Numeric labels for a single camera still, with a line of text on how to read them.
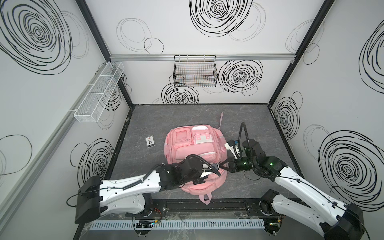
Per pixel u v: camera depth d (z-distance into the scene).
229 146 0.69
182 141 0.87
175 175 0.53
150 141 0.99
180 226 0.70
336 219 0.39
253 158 0.58
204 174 0.60
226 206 0.76
